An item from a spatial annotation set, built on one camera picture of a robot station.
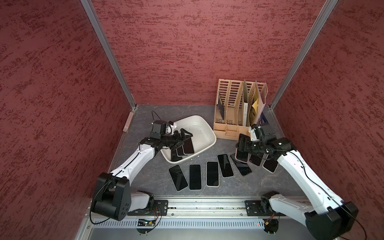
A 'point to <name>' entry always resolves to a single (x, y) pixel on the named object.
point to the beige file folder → (245, 107)
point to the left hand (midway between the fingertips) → (187, 141)
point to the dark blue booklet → (221, 108)
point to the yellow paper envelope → (255, 105)
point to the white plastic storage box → (203, 136)
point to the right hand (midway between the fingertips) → (241, 149)
